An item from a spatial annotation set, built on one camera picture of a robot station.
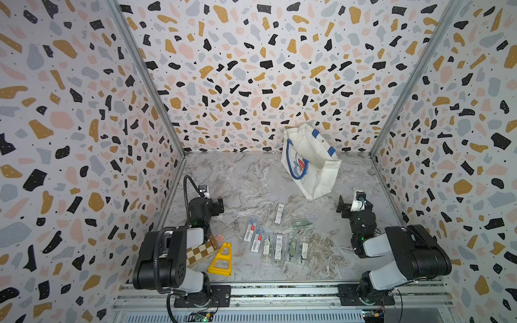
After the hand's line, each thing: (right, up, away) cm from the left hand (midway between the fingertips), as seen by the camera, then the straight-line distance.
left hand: (210, 197), depth 93 cm
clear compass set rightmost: (+42, -21, -9) cm, 48 cm away
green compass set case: (+37, -20, -9) cm, 43 cm away
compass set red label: (+18, -15, -4) cm, 24 cm away
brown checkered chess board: (-2, -21, -11) cm, 24 cm away
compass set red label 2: (+21, -19, -7) cm, 30 cm away
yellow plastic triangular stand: (+8, -25, -11) cm, 29 cm away
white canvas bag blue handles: (+50, +17, +18) cm, 55 cm away
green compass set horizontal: (+39, -12, -1) cm, 41 cm away
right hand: (+65, +1, -3) cm, 65 cm away
